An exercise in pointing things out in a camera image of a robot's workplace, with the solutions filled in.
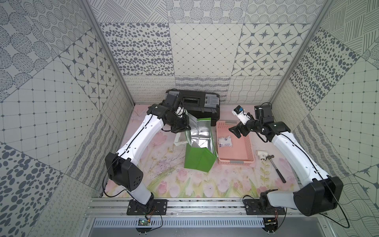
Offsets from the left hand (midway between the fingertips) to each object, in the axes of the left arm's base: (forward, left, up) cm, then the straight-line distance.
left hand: (191, 125), depth 76 cm
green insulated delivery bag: (-12, -6, -8) cm, 15 cm away
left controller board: (-40, +23, -27) cm, 53 cm away
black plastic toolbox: (+23, -5, -7) cm, 25 cm away
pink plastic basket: (-2, -32, -26) cm, 41 cm away
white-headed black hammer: (-5, -45, -23) cm, 51 cm away
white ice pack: (+4, -22, -23) cm, 32 cm away
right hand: (+3, -25, -3) cm, 26 cm away
